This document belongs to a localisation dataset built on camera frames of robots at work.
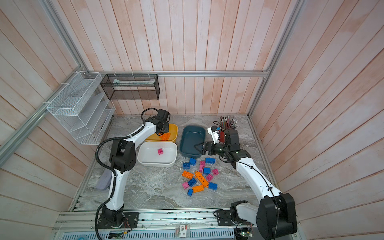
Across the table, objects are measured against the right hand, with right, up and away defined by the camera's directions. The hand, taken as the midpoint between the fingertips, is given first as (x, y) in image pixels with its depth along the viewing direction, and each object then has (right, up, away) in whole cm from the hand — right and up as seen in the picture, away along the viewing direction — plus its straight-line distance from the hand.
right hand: (199, 146), depth 79 cm
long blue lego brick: (+8, -11, +14) cm, 20 cm away
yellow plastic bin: (-17, +8, +29) cm, 35 cm away
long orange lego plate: (0, -19, +9) cm, 21 cm away
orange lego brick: (-22, +3, +25) cm, 34 cm away
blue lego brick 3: (+8, -24, +5) cm, 25 cm away
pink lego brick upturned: (+3, -13, +14) cm, 19 cm away
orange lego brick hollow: (-7, -18, +9) cm, 22 cm away
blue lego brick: (-7, -14, +12) cm, 20 cm away
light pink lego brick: (-8, -23, +5) cm, 25 cm away
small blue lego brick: (-5, -26, +3) cm, 27 cm away
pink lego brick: (-25, -6, +19) cm, 32 cm away
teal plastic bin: (-5, +4, +28) cm, 29 cm away
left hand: (-24, +9, +24) cm, 35 cm away
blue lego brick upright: (-3, -12, +14) cm, 18 cm away
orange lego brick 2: (-1, -25, +4) cm, 25 cm away
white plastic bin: (-27, -7, +19) cm, 34 cm away
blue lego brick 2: (-4, -22, +7) cm, 24 cm away
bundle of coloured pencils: (+21, +13, +19) cm, 31 cm away
